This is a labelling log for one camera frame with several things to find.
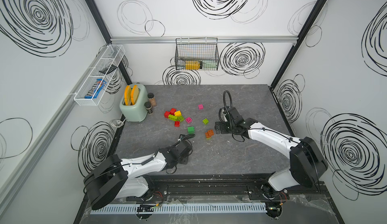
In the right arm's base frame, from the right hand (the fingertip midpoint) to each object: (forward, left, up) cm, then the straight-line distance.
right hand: (223, 126), depth 88 cm
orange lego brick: (-3, +8, -4) cm, 9 cm away
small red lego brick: (+6, +29, -8) cm, 30 cm away
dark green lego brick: (0, +19, -6) cm, 20 cm away
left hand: (-15, +22, -9) cm, 28 cm away
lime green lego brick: (+8, +10, -8) cm, 15 cm away
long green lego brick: (+9, +31, -6) cm, 33 cm away
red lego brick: (+13, +33, -6) cm, 36 cm away
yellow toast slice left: (+12, +56, +13) cm, 59 cm away
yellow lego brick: (+13, +29, -6) cm, 32 cm away
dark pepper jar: (+13, +48, 0) cm, 49 cm away
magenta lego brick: (+8, +21, -7) cm, 24 cm away
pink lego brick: (+20, +13, -8) cm, 25 cm away
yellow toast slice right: (+14, +53, +13) cm, 56 cm away
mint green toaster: (+7, +53, +2) cm, 53 cm away
